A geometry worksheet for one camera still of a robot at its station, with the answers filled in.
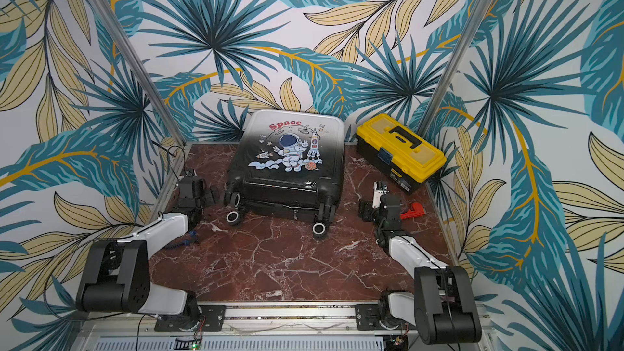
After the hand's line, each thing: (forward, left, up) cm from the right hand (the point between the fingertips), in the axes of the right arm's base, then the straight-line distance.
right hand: (372, 199), depth 91 cm
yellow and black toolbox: (+16, -11, +8) cm, 21 cm away
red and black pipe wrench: (-2, -19, -7) cm, 20 cm away
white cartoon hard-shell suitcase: (+8, +31, +14) cm, 35 cm away
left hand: (+4, +64, +1) cm, 64 cm away
